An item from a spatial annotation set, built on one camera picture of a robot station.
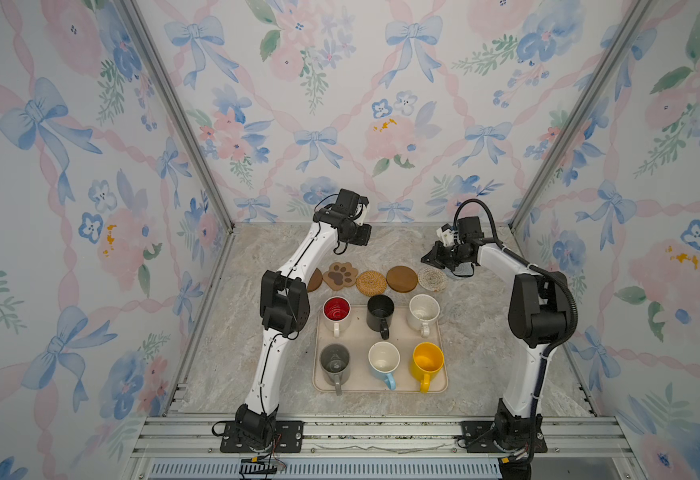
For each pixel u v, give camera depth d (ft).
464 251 2.54
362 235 2.88
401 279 3.39
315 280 3.40
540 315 1.81
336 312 3.05
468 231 2.68
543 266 3.46
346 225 2.49
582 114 2.83
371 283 3.39
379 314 3.09
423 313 3.11
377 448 2.40
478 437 2.34
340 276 3.43
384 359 2.80
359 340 2.95
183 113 2.88
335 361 2.71
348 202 2.56
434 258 2.89
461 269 2.82
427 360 2.79
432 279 3.40
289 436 2.45
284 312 2.02
